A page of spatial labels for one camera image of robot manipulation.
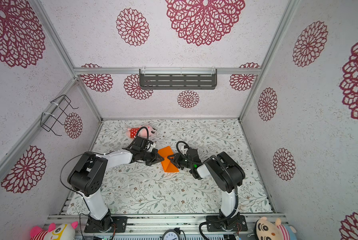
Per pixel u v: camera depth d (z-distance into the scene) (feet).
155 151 2.80
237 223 2.39
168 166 2.95
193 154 2.50
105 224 2.14
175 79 3.11
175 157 2.83
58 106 2.59
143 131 2.73
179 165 2.80
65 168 1.60
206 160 2.19
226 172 1.55
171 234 2.26
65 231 2.17
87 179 1.61
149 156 2.73
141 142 2.55
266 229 2.15
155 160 2.78
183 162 2.72
